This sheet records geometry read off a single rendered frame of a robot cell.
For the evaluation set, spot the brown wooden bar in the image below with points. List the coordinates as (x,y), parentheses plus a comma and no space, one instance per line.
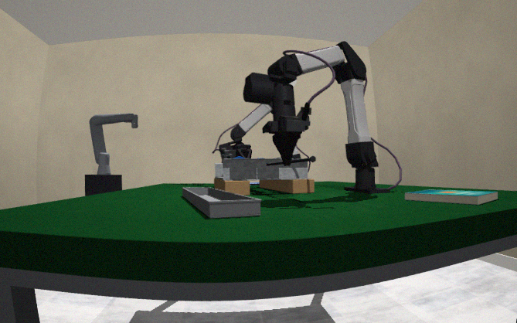
(290,186)

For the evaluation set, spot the tan wooden block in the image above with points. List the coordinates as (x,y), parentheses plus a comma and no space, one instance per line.
(238,187)

